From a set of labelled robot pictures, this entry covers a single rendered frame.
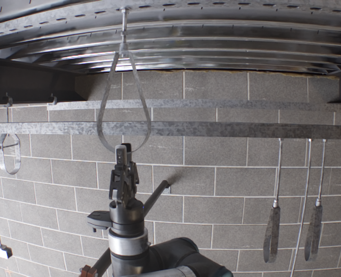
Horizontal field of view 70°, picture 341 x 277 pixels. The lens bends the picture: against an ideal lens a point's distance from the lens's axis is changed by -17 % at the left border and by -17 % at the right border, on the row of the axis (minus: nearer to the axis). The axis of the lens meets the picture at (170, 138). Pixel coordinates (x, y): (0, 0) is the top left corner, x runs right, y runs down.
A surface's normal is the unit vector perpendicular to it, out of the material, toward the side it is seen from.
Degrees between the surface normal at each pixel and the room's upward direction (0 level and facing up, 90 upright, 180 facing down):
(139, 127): 90
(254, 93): 90
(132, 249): 90
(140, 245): 90
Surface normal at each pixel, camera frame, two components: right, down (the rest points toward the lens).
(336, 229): -0.18, 0.12
